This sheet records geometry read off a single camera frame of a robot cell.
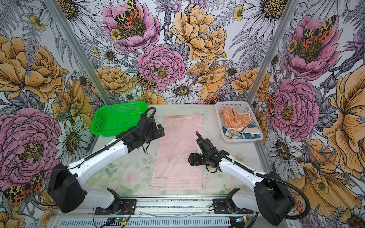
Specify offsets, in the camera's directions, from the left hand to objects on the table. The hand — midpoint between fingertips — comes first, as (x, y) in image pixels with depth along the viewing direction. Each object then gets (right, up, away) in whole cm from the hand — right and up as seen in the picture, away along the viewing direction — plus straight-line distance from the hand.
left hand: (157, 135), depth 83 cm
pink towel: (+9, -21, +3) cm, 23 cm away
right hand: (+22, -16, +1) cm, 27 cm away
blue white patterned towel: (+58, +1, +9) cm, 59 cm away
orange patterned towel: (+51, +9, +23) cm, 57 cm away
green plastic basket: (-42, +8, +29) cm, 52 cm away
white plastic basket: (+59, +18, +29) cm, 68 cm away
